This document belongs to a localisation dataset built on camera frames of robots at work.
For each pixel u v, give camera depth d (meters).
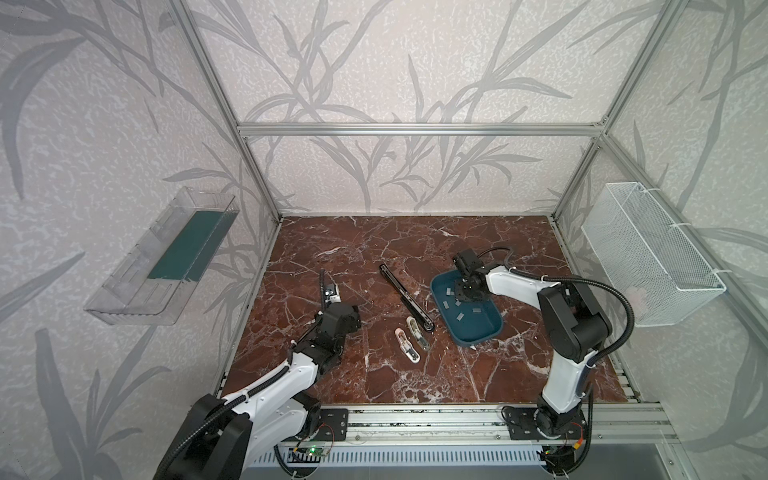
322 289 0.73
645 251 0.64
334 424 0.73
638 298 0.72
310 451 0.71
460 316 0.92
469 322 0.92
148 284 0.64
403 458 0.77
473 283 0.72
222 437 0.40
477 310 0.94
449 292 0.98
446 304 0.96
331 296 0.75
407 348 0.85
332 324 0.65
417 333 0.87
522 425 0.72
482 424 0.75
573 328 0.50
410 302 0.94
